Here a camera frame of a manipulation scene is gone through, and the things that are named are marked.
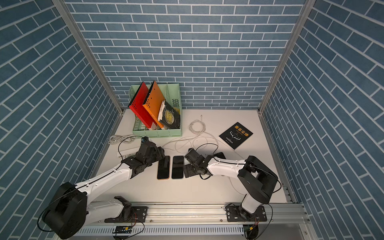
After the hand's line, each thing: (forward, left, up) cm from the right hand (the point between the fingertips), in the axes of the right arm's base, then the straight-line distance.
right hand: (190, 170), depth 87 cm
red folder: (+25, +33, +27) cm, 50 cm away
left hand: (+7, +16, +7) cm, 19 cm away
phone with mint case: (+3, +8, -2) cm, 9 cm away
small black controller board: (-31, +29, -4) cm, 43 cm away
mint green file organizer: (+47, +19, +19) cm, 54 cm away
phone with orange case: (-2, +16, -1) cm, 16 cm away
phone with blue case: (+14, -18, -3) cm, 23 cm away
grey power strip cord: (+17, +51, +3) cm, 54 cm away
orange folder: (+30, +26, +24) cm, 47 cm away
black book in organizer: (+30, +17, +14) cm, 37 cm away
